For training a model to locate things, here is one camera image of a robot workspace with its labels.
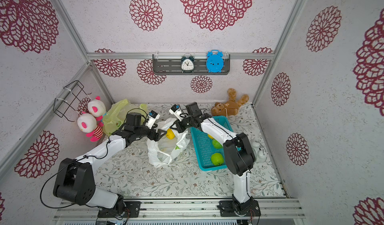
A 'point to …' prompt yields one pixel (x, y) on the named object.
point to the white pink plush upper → (97, 108)
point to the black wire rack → (70, 98)
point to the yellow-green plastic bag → (115, 115)
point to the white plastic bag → (162, 152)
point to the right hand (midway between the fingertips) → (170, 125)
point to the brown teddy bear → (230, 107)
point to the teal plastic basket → (204, 147)
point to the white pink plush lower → (86, 123)
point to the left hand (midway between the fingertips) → (161, 129)
